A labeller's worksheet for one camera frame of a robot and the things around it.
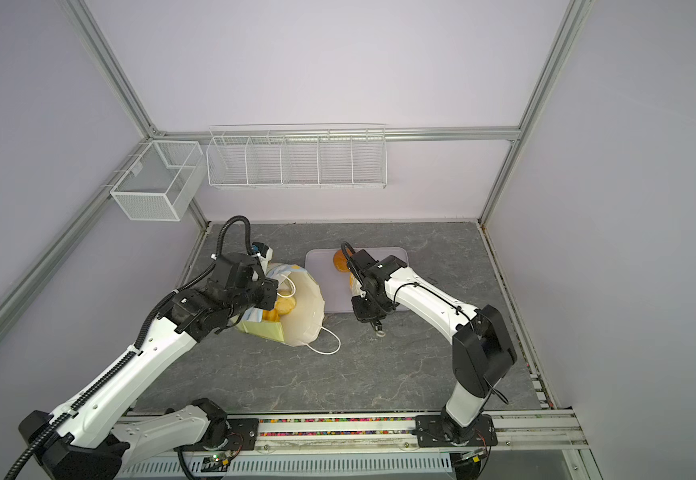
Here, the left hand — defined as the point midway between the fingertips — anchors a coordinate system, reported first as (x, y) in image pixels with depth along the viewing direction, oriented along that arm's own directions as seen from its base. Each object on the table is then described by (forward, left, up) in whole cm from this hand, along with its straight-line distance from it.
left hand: (274, 287), depth 74 cm
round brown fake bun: (+24, -16, -21) cm, 36 cm away
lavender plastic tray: (+15, -13, -25) cm, 32 cm away
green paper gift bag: (+3, -3, -20) cm, 20 cm away
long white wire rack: (+47, -3, +6) cm, 48 cm away
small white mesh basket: (+41, +41, +3) cm, 58 cm away
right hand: (-4, -23, -13) cm, 27 cm away
